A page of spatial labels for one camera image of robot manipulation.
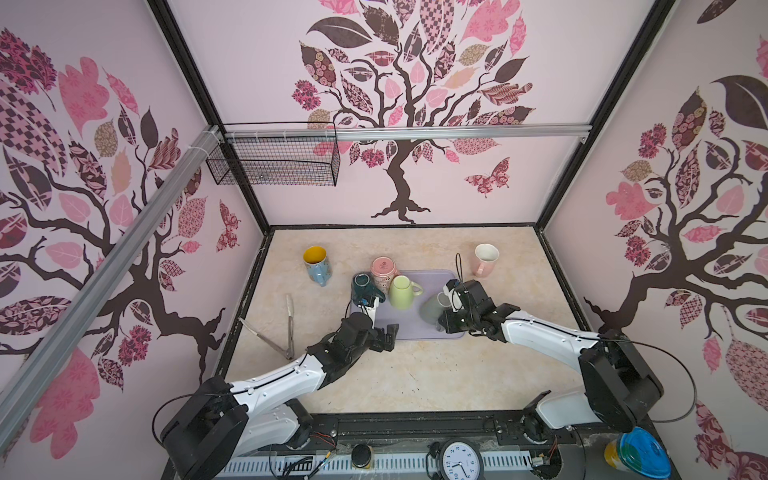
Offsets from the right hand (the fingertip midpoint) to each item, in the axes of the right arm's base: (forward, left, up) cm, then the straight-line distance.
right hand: (440, 316), depth 89 cm
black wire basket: (+45, +51, +29) cm, 74 cm away
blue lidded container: (-35, -39, +4) cm, 52 cm away
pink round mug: (+14, +18, +6) cm, 23 cm away
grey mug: (+2, +2, +2) cm, 4 cm away
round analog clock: (-36, -1, -3) cm, 36 cm away
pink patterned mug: (+22, -19, 0) cm, 29 cm away
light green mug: (+8, +11, +2) cm, 14 cm away
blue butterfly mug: (+17, +39, +4) cm, 43 cm away
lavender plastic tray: (+1, +9, -6) cm, 11 cm away
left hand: (-5, +17, +2) cm, 18 cm away
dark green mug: (+9, +24, +4) cm, 25 cm away
